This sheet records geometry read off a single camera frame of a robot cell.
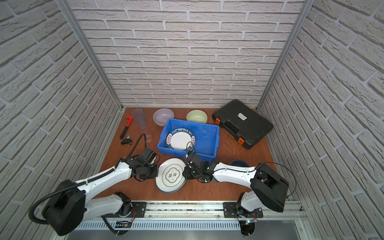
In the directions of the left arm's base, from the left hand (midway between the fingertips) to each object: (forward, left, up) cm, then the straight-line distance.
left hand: (159, 172), depth 84 cm
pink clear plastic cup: (+30, +12, -2) cm, 32 cm away
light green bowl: (+40, -24, +4) cm, 46 cm away
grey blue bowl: (+2, -46, +5) cm, 47 cm away
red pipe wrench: (+42, +27, 0) cm, 50 cm away
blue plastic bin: (+21, -30, -2) cm, 36 cm away
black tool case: (+29, -58, +5) cm, 65 cm away
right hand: (-3, -14, +3) cm, 15 cm away
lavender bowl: (+42, +4, +2) cm, 43 cm away
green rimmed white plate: (+22, -10, +1) cm, 24 cm away
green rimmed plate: (-4, -7, +1) cm, 8 cm away
